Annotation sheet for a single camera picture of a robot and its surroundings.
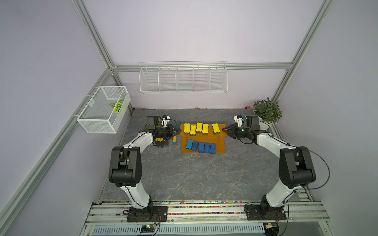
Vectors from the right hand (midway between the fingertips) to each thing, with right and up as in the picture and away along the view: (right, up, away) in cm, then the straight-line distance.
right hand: (222, 129), depth 90 cm
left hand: (-25, -1, -2) cm, 25 cm away
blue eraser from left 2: (-17, -11, +6) cm, 21 cm away
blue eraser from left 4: (-9, -12, +5) cm, 16 cm away
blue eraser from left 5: (-6, -12, +5) cm, 15 cm away
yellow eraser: (-22, +1, -1) cm, 22 cm away
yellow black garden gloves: (-41, -9, +9) cm, 42 cm away
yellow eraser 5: (-4, +1, -1) cm, 5 cm away
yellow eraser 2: (-19, 0, -2) cm, 19 cm away
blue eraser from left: (-21, -10, +6) cm, 24 cm away
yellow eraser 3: (-15, +2, -1) cm, 15 cm away
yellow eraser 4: (-11, 0, -2) cm, 11 cm away
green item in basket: (-61, +14, -9) cm, 63 cm away
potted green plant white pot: (+29, +11, +1) cm, 31 cm away
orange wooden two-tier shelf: (-12, -7, +11) cm, 18 cm away
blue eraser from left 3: (-13, -12, +6) cm, 19 cm away
